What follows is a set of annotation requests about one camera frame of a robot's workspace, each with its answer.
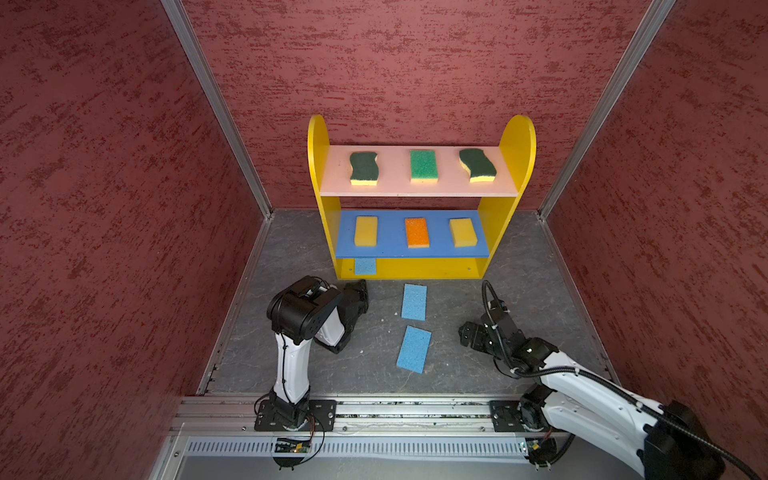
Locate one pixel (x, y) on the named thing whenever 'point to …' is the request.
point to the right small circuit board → (541, 447)
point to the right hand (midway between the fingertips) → (469, 340)
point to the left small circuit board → (287, 445)
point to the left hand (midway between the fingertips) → (370, 282)
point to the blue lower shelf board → (391, 241)
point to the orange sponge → (417, 233)
